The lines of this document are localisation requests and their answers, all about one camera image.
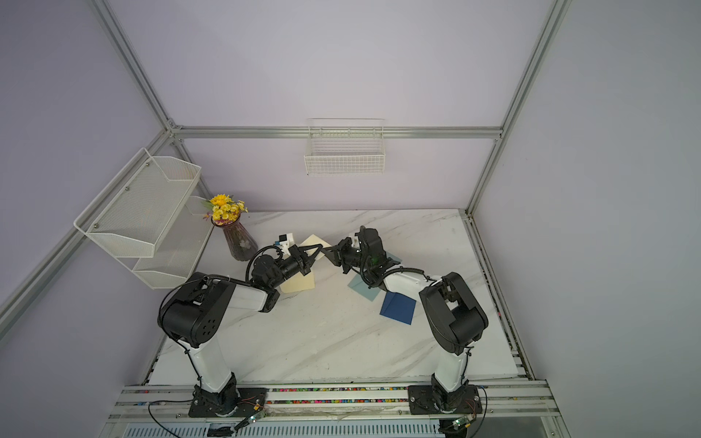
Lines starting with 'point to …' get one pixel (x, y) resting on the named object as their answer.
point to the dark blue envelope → (399, 307)
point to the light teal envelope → (359, 285)
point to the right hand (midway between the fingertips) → (322, 251)
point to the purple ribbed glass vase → (241, 244)
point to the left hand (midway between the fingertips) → (323, 248)
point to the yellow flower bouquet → (224, 210)
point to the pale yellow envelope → (314, 240)
